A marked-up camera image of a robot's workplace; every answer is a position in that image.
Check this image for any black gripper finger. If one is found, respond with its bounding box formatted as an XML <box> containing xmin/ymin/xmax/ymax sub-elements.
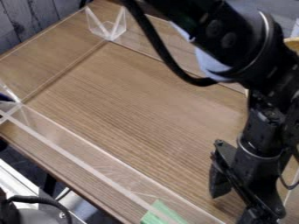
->
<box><xmin>209</xmin><ymin>164</ymin><xmax>232</xmax><ymax>199</ymax></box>
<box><xmin>238</xmin><ymin>207</ymin><xmax>267</xmax><ymax>224</ymax></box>

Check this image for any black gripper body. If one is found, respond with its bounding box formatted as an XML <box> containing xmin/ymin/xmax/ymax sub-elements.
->
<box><xmin>211</xmin><ymin>140</ymin><xmax>286</xmax><ymax>224</ymax></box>

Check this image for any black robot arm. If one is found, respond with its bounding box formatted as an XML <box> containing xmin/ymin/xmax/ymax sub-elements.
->
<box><xmin>120</xmin><ymin>0</ymin><xmax>299</xmax><ymax>224</ymax></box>

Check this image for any brown wooden bowl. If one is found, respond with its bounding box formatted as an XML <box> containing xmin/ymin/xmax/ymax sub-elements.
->
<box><xmin>284</xmin><ymin>37</ymin><xmax>299</xmax><ymax>54</ymax></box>

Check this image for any green tape strip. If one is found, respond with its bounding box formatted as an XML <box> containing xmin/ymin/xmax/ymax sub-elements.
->
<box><xmin>139</xmin><ymin>199</ymin><xmax>189</xmax><ymax>224</ymax></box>

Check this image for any clear acrylic enclosure wall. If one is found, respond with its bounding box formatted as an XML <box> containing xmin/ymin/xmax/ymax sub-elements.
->
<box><xmin>0</xmin><ymin>5</ymin><xmax>299</xmax><ymax>224</ymax></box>

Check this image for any grey metal base plate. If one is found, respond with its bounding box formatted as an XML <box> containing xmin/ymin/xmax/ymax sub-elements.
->
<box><xmin>0</xmin><ymin>189</ymin><xmax>89</xmax><ymax>224</ymax></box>

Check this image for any black cable loop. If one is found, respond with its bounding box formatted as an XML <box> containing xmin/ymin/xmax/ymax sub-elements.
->
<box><xmin>0</xmin><ymin>194</ymin><xmax>73</xmax><ymax>224</ymax></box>

